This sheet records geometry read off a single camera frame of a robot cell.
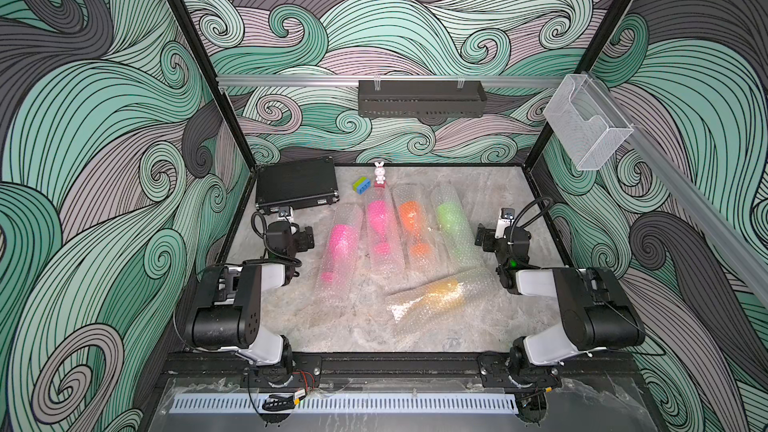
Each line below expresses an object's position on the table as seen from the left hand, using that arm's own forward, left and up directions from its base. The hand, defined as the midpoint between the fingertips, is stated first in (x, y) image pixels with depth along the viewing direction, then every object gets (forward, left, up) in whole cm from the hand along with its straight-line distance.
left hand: (293, 226), depth 94 cm
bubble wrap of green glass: (-12, -56, +1) cm, 57 cm away
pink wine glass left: (-7, -16, 0) cm, 18 cm away
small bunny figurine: (+24, -28, 0) cm, 37 cm away
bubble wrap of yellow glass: (-22, -57, -6) cm, 62 cm away
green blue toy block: (+21, -21, -4) cm, 30 cm away
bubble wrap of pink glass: (-21, -17, -1) cm, 27 cm away
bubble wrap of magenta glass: (-13, -32, 0) cm, 35 cm away
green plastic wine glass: (+3, -51, +1) cm, 51 cm away
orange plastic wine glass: (+4, -38, +2) cm, 38 cm away
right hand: (0, -65, +1) cm, 65 cm away
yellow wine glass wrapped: (-23, -45, +2) cm, 51 cm away
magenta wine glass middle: (+5, -27, +2) cm, 27 cm away
